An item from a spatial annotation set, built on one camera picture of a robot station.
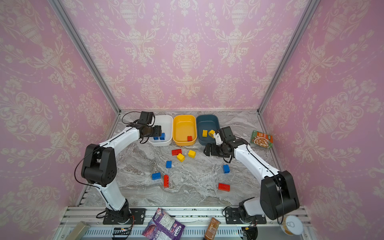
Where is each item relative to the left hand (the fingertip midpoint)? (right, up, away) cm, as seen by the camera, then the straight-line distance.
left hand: (157, 131), depth 96 cm
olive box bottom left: (-29, -45, -28) cm, 60 cm away
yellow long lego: (+36, -2, +7) cm, 36 cm away
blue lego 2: (+8, -20, -4) cm, 22 cm away
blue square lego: (-3, -5, +7) cm, 9 cm away
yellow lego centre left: (+16, -17, -3) cm, 23 cm away
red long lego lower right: (+41, -31, -13) cm, 53 cm away
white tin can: (+68, -42, -29) cm, 85 cm away
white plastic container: (+2, +6, +17) cm, 18 cm away
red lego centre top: (+12, -14, -1) cm, 18 cm away
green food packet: (+70, -6, +6) cm, 71 cm away
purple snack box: (+10, -44, -26) cm, 52 cm away
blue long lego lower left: (+2, -26, -9) cm, 28 cm away
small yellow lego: (+31, -2, +9) cm, 33 cm away
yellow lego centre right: (+22, -15, -2) cm, 27 cm away
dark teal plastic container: (+33, +4, +16) cm, 37 cm away
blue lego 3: (+43, -22, -6) cm, 49 cm away
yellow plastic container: (+17, 0, +10) cm, 19 cm away
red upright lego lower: (+8, -28, -12) cm, 31 cm away
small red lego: (+20, -6, +7) cm, 22 cm away
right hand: (+34, -11, -10) cm, 37 cm away
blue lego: (+2, -5, +7) cm, 8 cm away
